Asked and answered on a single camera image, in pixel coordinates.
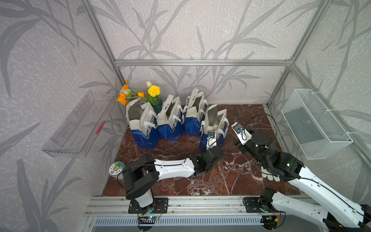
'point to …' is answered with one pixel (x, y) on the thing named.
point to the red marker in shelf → (100, 127)
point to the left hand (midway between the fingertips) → (219, 141)
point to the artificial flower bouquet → (125, 94)
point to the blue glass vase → (157, 105)
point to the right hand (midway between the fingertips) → (238, 130)
